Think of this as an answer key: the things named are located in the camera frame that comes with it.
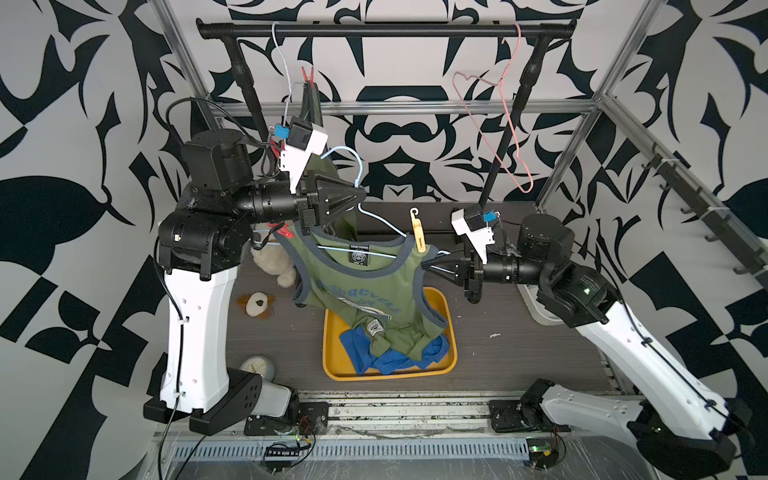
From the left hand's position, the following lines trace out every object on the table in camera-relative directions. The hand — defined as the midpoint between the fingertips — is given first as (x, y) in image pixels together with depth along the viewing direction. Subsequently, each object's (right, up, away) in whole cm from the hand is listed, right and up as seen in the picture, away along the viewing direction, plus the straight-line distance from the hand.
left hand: (357, 188), depth 47 cm
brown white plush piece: (-34, -28, +44) cm, 63 cm away
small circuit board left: (-21, -60, +26) cm, 69 cm away
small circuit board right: (+41, -58, +24) cm, 75 cm away
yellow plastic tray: (-8, -42, +34) cm, 54 cm away
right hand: (+11, -12, +7) cm, 18 cm away
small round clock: (-28, -41, +32) cm, 59 cm away
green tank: (+2, -17, +12) cm, 20 cm away
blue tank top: (+6, -40, +32) cm, 52 cm away
